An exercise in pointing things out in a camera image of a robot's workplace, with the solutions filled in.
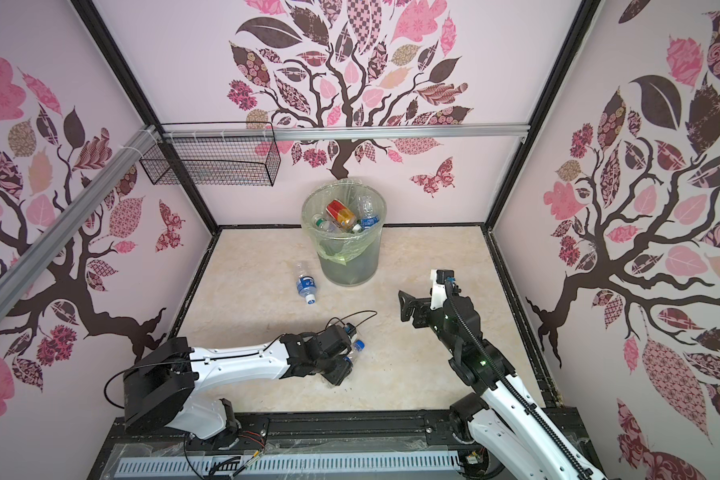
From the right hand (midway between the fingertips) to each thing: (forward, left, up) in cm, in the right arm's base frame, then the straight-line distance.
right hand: (417, 289), depth 74 cm
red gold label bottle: (+28, +21, -1) cm, 35 cm away
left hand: (-13, +21, -22) cm, 33 cm away
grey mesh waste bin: (+19, +15, -18) cm, 30 cm away
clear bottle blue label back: (+14, +33, -19) cm, 41 cm away
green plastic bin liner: (+13, +20, +2) cm, 24 cm away
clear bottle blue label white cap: (+27, +12, -2) cm, 30 cm away
